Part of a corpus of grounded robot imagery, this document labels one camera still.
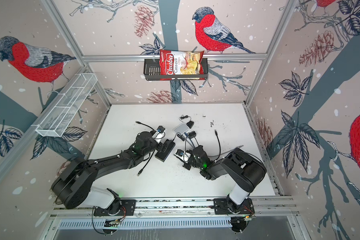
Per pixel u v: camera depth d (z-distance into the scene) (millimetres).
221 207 728
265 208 744
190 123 1067
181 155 745
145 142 671
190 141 981
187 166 796
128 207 733
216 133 1031
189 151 809
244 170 469
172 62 876
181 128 1055
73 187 428
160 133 744
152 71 949
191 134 983
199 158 694
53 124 700
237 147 951
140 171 856
